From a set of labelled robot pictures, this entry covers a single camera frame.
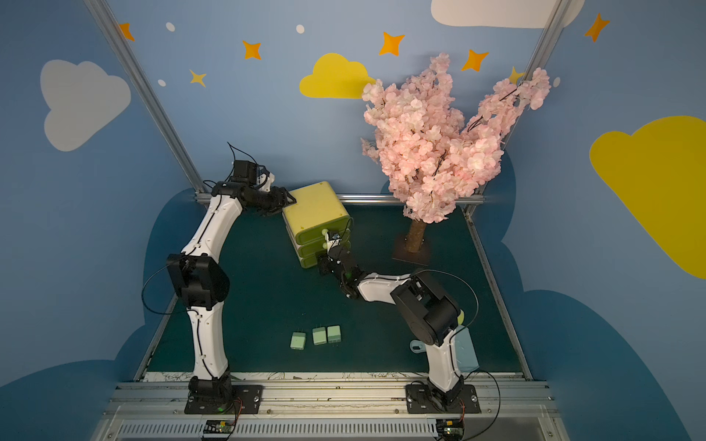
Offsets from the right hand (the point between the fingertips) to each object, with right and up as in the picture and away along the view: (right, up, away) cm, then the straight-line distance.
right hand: (325, 249), depth 94 cm
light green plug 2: (-1, -27, -9) cm, 28 cm away
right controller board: (+36, -47, -21) cm, 63 cm away
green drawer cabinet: (-2, +14, -2) cm, 14 cm away
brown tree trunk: (+33, +5, +5) cm, 34 cm away
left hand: (-13, +17, 0) cm, 21 cm away
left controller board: (-26, -46, -22) cm, 58 cm away
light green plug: (-7, -28, -10) cm, 31 cm away
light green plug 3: (+4, -26, -10) cm, 28 cm away
